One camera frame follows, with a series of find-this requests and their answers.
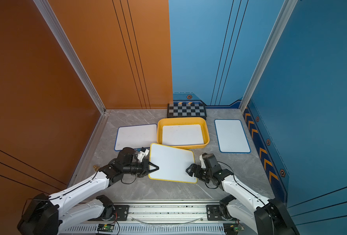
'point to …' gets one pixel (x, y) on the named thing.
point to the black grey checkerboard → (186, 110)
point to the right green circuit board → (232, 228)
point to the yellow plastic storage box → (162, 121)
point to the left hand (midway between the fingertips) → (159, 167)
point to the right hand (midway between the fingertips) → (191, 173)
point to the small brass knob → (96, 168)
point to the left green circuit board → (106, 227)
